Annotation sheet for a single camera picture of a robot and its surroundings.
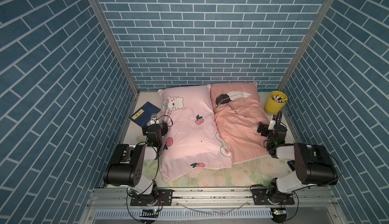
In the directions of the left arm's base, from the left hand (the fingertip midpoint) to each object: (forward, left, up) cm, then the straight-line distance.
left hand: (158, 121), depth 93 cm
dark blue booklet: (+10, +15, -8) cm, 20 cm away
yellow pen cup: (+11, -74, +3) cm, 75 cm away
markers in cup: (+17, -80, +5) cm, 82 cm away
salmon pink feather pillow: (+10, -51, +2) cm, 52 cm away
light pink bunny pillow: (-16, -22, +4) cm, 27 cm away
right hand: (0, -70, 0) cm, 70 cm away
